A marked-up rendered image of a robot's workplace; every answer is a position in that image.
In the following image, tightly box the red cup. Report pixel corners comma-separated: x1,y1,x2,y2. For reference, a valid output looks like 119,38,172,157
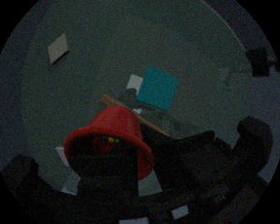
63,105,155,181

